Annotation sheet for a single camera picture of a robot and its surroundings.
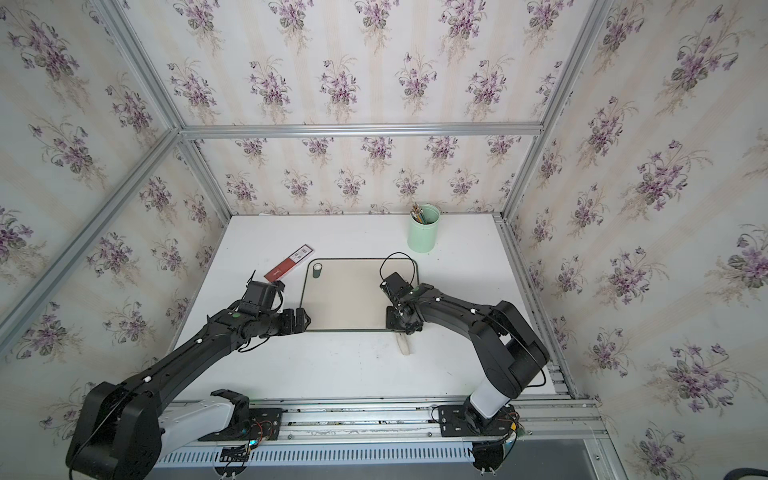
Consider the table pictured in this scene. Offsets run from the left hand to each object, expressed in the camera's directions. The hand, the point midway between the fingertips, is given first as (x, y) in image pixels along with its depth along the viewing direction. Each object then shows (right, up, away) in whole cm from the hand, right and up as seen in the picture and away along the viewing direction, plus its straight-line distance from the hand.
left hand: (300, 323), depth 85 cm
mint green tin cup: (+37, +28, +14) cm, 49 cm away
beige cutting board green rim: (+11, +6, +13) cm, 18 cm away
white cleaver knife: (+29, -5, -1) cm, 30 cm away
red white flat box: (-10, +16, +20) cm, 27 cm away
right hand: (+28, -2, +4) cm, 28 cm away
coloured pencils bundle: (+35, +33, +13) cm, 50 cm away
